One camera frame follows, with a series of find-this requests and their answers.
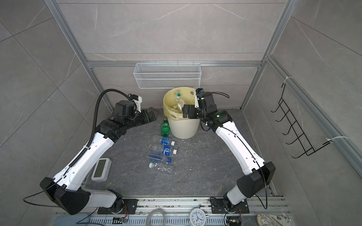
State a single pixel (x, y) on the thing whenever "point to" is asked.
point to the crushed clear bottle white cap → (161, 167)
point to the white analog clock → (197, 217)
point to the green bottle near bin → (165, 130)
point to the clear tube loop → (154, 210)
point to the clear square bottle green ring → (180, 102)
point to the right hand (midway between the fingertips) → (189, 108)
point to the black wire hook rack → (298, 133)
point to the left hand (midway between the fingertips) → (153, 110)
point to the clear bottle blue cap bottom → (155, 157)
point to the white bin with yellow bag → (174, 100)
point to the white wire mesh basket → (163, 76)
